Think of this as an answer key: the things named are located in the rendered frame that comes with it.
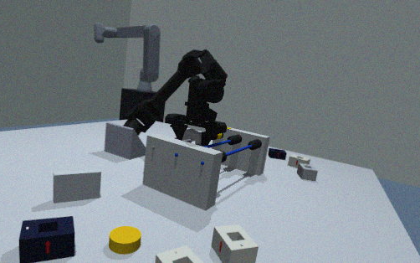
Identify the yellow short cylinder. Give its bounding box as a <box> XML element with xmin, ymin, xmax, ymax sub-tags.
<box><xmin>109</xmin><ymin>226</ymin><xmax>141</xmax><ymax>255</ymax></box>

